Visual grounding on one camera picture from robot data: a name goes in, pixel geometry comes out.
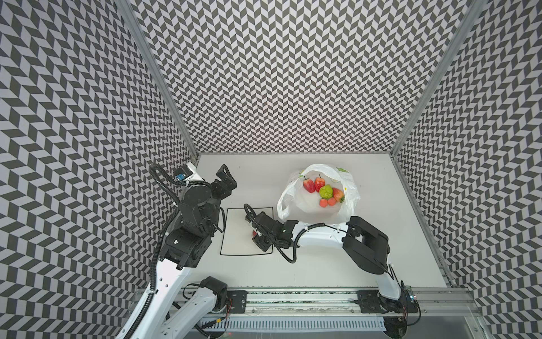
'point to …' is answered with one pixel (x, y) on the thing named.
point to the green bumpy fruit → (326, 191)
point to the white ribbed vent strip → (301, 324)
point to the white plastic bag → (297, 205)
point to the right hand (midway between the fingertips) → (260, 240)
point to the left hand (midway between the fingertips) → (217, 173)
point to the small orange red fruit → (332, 201)
